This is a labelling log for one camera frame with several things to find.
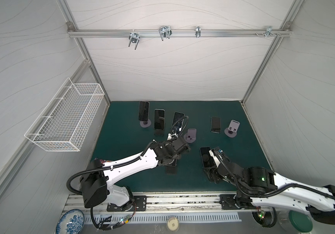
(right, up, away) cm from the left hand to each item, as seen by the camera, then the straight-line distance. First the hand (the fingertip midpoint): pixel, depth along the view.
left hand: (175, 146), depth 79 cm
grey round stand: (-22, +10, +28) cm, 37 cm away
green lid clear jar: (+50, -28, -19) cm, 60 cm away
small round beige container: (-2, -28, -20) cm, 34 cm away
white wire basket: (-53, +12, -11) cm, 56 cm away
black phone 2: (+31, +10, +28) cm, 43 cm away
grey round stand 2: (+11, +3, +16) cm, 20 cm away
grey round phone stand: (+39, +6, +17) cm, 43 cm away
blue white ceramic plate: (-49, -33, -12) cm, 61 cm away
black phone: (-1, -3, -20) cm, 20 cm away
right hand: (+17, -7, -8) cm, 20 cm away
